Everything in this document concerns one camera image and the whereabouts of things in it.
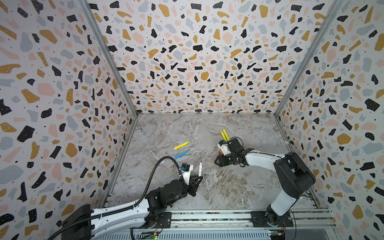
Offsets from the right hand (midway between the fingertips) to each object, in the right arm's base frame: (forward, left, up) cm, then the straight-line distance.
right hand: (216, 158), depth 92 cm
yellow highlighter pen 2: (+18, -7, -4) cm, 19 cm away
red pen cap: (+3, -2, 0) cm, 4 cm away
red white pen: (-13, +9, +12) cm, 20 cm away
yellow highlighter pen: (+21, -9, -5) cm, 23 cm away
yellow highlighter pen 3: (+11, +24, -4) cm, 27 cm away
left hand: (-16, +8, +11) cm, 21 cm away
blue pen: (+4, +22, -3) cm, 23 cm away
